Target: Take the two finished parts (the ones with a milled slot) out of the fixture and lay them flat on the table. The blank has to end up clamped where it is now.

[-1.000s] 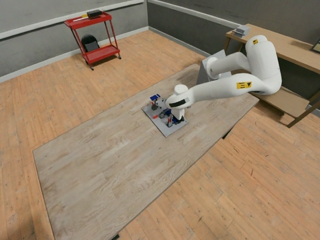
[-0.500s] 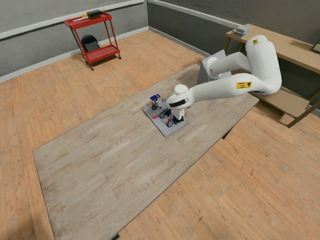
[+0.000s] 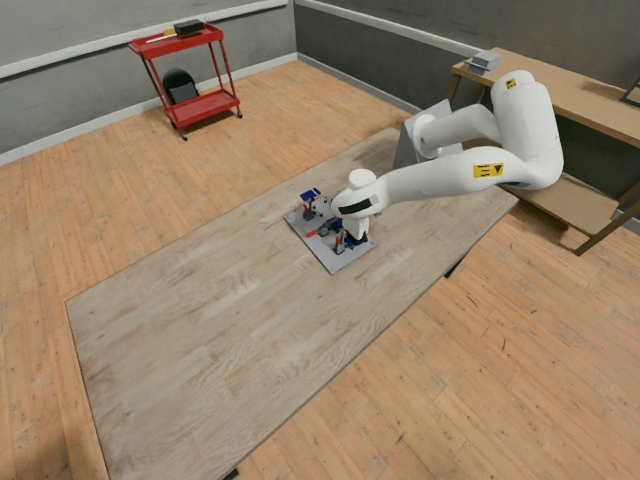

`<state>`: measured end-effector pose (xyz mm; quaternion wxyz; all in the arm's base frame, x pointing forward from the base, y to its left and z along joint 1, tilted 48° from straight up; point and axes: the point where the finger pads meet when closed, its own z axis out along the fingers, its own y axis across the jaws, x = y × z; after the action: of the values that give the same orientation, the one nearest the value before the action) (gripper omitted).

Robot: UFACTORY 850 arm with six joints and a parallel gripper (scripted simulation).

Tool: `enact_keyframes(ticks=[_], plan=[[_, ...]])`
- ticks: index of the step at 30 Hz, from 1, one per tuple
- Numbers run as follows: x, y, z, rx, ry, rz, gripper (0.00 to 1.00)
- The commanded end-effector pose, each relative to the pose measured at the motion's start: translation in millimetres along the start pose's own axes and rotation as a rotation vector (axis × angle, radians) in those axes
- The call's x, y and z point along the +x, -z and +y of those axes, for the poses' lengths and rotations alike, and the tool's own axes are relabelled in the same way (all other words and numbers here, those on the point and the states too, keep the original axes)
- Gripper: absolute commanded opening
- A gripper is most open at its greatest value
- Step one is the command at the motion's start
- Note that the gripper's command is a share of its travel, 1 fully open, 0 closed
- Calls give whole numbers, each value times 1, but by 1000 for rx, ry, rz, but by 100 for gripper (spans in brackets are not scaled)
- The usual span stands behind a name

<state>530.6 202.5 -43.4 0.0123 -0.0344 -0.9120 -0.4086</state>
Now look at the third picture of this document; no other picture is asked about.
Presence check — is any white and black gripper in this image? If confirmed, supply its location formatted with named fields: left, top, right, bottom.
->
left=342, top=216, right=369, bottom=247

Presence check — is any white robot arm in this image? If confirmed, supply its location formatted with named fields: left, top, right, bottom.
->
left=331, top=70, right=563, bottom=220

